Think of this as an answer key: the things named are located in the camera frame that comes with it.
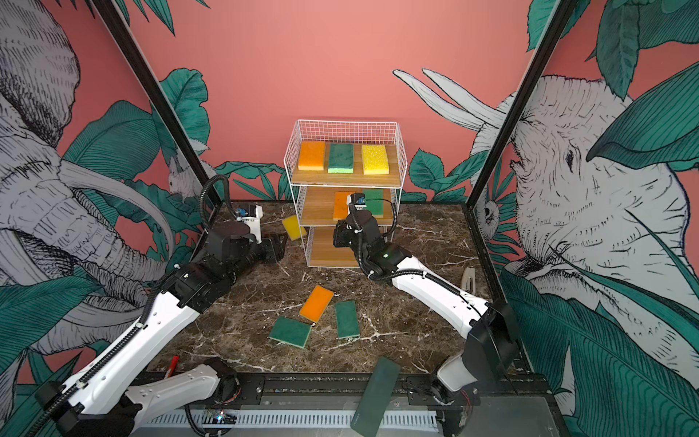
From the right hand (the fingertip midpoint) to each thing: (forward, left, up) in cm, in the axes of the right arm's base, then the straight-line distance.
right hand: (334, 218), depth 77 cm
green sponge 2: (-19, -3, -28) cm, 34 cm away
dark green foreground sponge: (-40, -12, -29) cm, 51 cm away
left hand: (-7, +14, +2) cm, 16 cm away
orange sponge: (+6, -1, -3) cm, 6 cm away
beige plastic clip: (-1, -47, -28) cm, 55 cm away
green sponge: (-23, +15, -28) cm, 39 cm away
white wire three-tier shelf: (+18, +8, -5) cm, 20 cm away
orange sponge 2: (-13, +7, -29) cm, 33 cm away
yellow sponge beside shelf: (+22, +22, -30) cm, 43 cm away
